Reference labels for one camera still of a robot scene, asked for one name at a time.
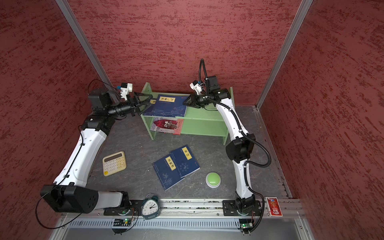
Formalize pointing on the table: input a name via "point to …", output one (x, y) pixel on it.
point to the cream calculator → (114, 163)
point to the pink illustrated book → (168, 125)
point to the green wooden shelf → (200, 121)
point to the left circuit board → (121, 222)
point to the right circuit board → (246, 225)
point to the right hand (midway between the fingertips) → (185, 105)
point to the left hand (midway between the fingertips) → (151, 103)
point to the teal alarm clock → (150, 208)
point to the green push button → (213, 180)
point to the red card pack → (273, 207)
